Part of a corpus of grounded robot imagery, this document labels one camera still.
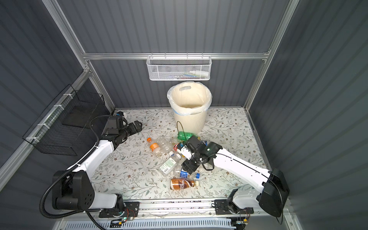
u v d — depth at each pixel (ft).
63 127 2.41
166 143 3.16
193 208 2.47
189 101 3.45
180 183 2.53
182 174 2.65
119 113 2.53
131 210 2.42
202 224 2.53
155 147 3.01
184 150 2.27
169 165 2.79
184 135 3.24
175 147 2.99
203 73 3.05
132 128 2.54
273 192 1.28
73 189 1.35
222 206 2.41
